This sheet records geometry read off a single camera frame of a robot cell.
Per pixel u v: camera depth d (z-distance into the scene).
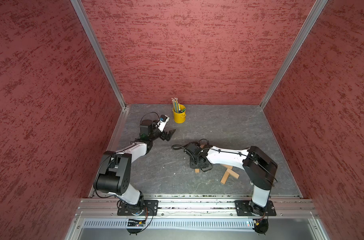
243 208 0.74
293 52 0.88
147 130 0.71
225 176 0.84
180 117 1.05
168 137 0.83
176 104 1.03
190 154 0.71
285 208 0.76
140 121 0.70
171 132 0.82
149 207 0.74
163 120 0.78
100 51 0.88
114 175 0.45
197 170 0.85
